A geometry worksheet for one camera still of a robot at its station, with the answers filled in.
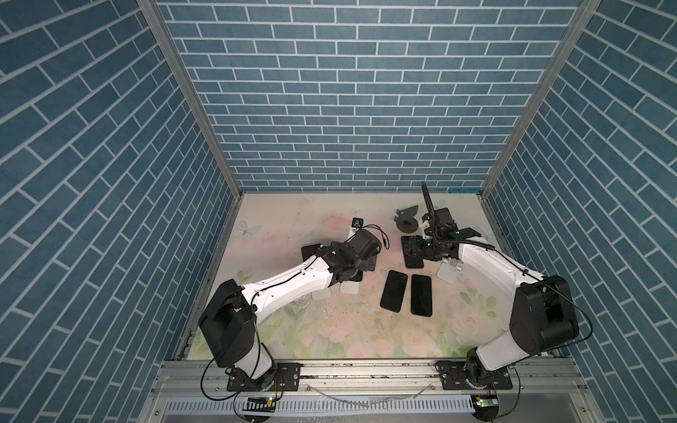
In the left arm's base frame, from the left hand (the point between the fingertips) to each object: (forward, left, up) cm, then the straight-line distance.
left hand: (360, 252), depth 84 cm
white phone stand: (-8, +13, -14) cm, 21 cm away
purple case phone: (-1, -16, +4) cm, 17 cm away
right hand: (+4, -17, -4) cm, 18 cm away
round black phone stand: (+23, -21, -12) cm, 33 cm away
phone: (-15, +2, +13) cm, 20 cm away
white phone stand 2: (-5, +3, -14) cm, 16 cm away
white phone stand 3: (0, -33, -13) cm, 36 cm away
